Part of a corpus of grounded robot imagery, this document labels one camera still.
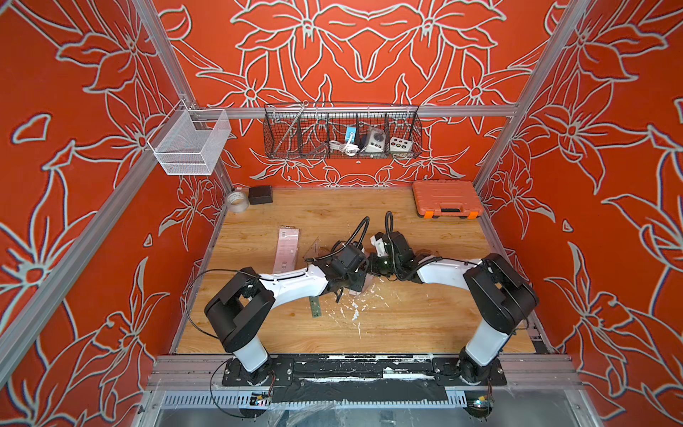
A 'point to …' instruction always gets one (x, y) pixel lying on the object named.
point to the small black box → (261, 195)
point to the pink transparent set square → (313, 251)
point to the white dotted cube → (399, 145)
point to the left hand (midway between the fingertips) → (362, 276)
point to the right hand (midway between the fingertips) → (354, 266)
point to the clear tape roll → (237, 202)
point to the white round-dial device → (376, 140)
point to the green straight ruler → (316, 306)
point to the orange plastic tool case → (446, 198)
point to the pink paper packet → (366, 283)
